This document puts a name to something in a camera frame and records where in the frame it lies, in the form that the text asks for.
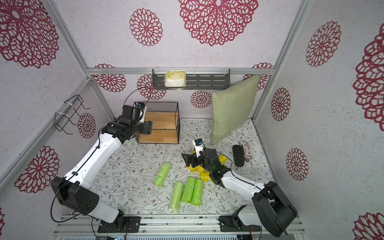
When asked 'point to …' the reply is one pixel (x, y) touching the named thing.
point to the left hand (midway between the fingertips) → (144, 124)
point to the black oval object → (239, 155)
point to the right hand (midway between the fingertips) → (187, 150)
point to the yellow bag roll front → (205, 176)
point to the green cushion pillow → (231, 105)
